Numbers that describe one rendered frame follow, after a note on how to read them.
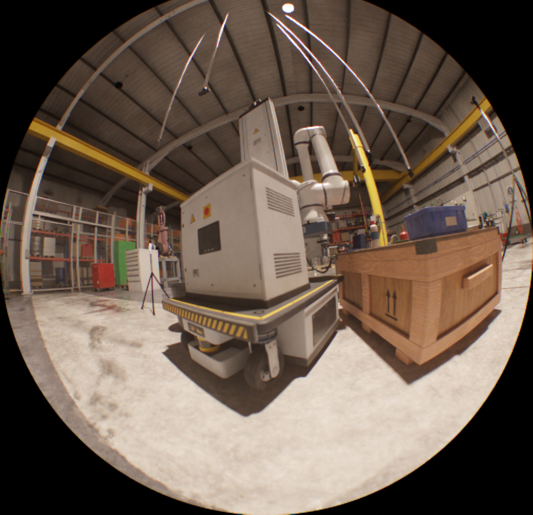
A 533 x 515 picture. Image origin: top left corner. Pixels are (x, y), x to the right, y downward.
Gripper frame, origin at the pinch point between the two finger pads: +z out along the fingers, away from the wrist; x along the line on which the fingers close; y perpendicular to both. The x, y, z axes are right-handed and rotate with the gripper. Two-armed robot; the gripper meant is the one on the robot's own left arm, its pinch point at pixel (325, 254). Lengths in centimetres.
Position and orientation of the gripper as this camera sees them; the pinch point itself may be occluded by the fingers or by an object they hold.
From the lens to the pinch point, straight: 207.0
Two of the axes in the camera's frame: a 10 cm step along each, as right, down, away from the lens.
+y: 8.3, -1.4, -5.5
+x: 5.5, 0.1, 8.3
